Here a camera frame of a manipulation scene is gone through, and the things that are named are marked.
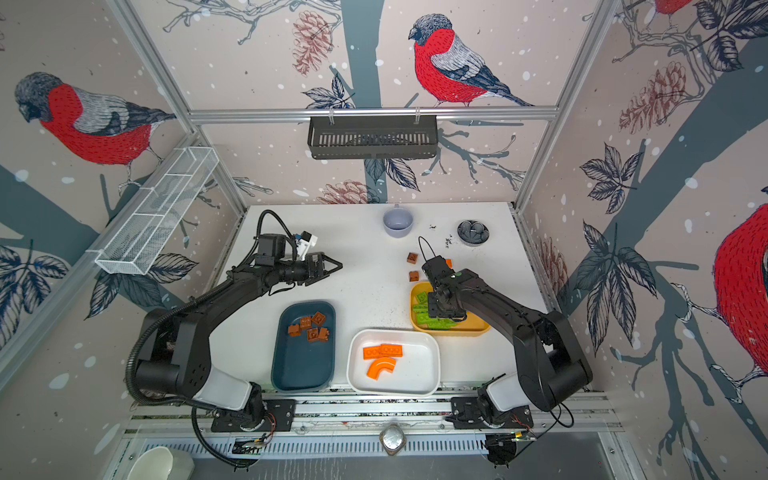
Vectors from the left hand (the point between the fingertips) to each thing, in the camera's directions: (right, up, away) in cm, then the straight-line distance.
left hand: (333, 269), depth 84 cm
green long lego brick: (+31, -17, +4) cm, 36 cm away
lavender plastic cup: (+19, +15, +27) cm, 36 cm away
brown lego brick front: (-6, -16, +6) cm, 18 cm away
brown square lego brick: (-3, -19, +2) cm, 20 cm away
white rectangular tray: (+24, -28, -4) cm, 37 cm away
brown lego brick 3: (-9, -16, +4) cm, 19 cm away
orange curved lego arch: (+13, -26, -3) cm, 30 cm away
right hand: (+31, -13, +4) cm, 34 cm away
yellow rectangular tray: (+40, -17, +4) cm, 44 cm away
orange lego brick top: (+17, -23, -1) cm, 28 cm away
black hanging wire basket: (+4, +46, +23) cm, 51 cm away
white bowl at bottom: (-33, -40, -20) cm, 55 cm away
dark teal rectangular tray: (-8, -27, -3) cm, 28 cm away
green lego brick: (+26, -14, +6) cm, 30 cm away
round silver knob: (+17, -33, -23) cm, 43 cm away
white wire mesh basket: (-46, +12, -9) cm, 48 cm away
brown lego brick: (+24, +1, +20) cm, 31 cm away
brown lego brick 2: (+24, -4, +14) cm, 28 cm away
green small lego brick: (+27, -10, +9) cm, 30 cm away
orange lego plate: (+12, -24, 0) cm, 27 cm away
